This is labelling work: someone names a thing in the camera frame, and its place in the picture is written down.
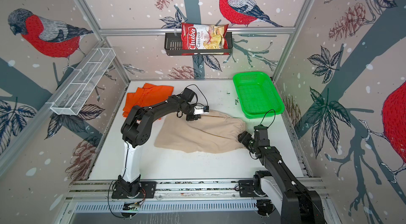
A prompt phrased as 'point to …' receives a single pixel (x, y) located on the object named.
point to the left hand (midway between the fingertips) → (199, 114)
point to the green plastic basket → (258, 94)
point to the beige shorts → (213, 132)
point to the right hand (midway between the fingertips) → (241, 140)
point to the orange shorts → (147, 95)
